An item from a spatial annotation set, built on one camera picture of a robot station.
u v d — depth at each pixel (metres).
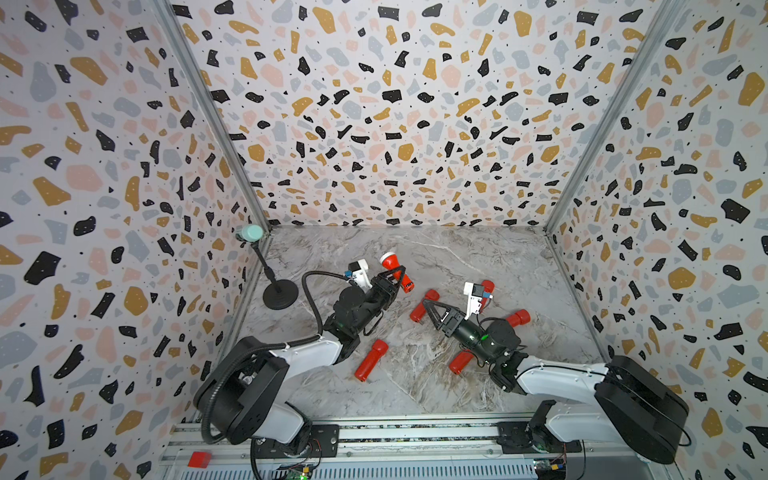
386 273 0.76
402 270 0.78
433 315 0.69
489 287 1.02
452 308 0.67
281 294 1.00
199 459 0.70
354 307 0.63
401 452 0.73
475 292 0.71
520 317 0.93
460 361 0.85
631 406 0.43
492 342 0.61
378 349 0.87
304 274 0.72
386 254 0.80
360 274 0.76
